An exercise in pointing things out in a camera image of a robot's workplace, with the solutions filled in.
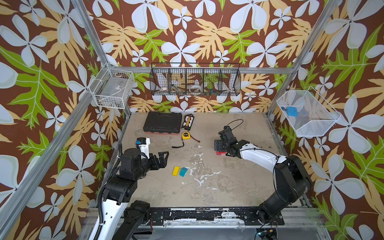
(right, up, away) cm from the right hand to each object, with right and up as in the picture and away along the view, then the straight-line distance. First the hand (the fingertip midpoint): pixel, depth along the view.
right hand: (220, 143), depth 93 cm
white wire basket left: (-65, +33, -6) cm, 73 cm away
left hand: (-33, -2, -23) cm, 41 cm away
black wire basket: (-16, +42, +6) cm, 46 cm away
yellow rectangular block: (-28, -17, -4) cm, 33 cm away
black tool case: (-40, +14, +21) cm, 47 cm away
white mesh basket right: (+47, +16, -15) cm, 52 cm away
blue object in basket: (+40, +19, -7) cm, 45 cm away
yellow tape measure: (-22, +4, +11) cm, 25 cm away
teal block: (-24, -17, -4) cm, 29 cm away
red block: (-1, -7, +2) cm, 7 cm away
